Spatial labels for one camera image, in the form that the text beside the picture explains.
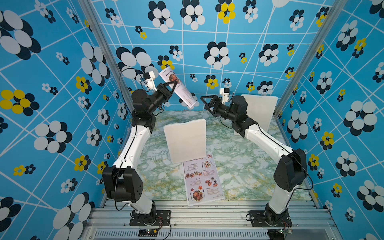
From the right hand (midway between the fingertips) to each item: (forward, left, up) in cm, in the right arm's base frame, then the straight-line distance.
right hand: (204, 101), depth 75 cm
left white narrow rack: (-14, +9, -15) cm, 22 cm away
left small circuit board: (-52, +28, -40) cm, 71 cm away
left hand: (0, +12, +12) cm, 17 cm away
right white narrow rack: (+11, -36, -16) cm, 41 cm away
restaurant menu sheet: (-26, +1, -38) cm, 46 cm away
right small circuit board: (-52, -34, -37) cm, 72 cm away
